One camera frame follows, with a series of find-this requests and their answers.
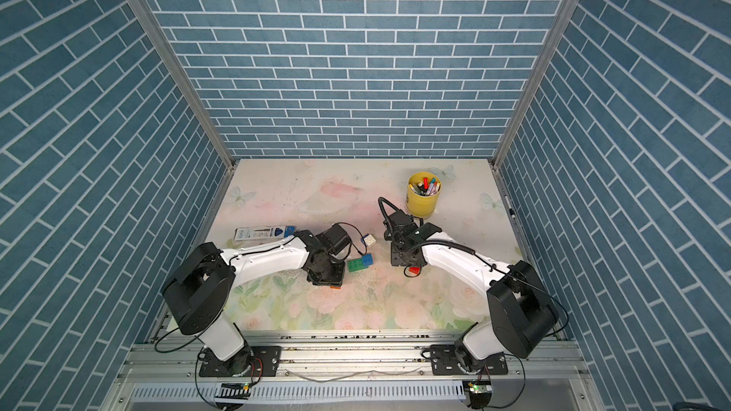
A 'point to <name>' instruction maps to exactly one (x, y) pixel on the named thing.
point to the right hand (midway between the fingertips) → (403, 258)
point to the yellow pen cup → (423, 194)
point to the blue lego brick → (367, 260)
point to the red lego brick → (415, 269)
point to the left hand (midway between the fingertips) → (345, 286)
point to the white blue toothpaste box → (257, 234)
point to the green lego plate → (356, 264)
